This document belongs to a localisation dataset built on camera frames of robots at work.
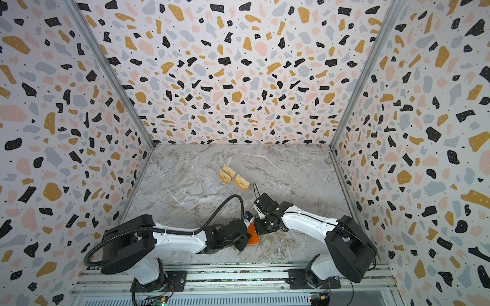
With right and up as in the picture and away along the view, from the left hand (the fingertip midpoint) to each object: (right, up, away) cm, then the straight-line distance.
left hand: (254, 234), depth 83 cm
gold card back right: (-6, +22, +10) cm, 25 cm away
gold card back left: (-13, +27, +15) cm, 33 cm away
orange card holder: (0, -2, 0) cm, 2 cm away
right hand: (+1, +3, +1) cm, 3 cm away
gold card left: (-15, +24, +15) cm, 32 cm away
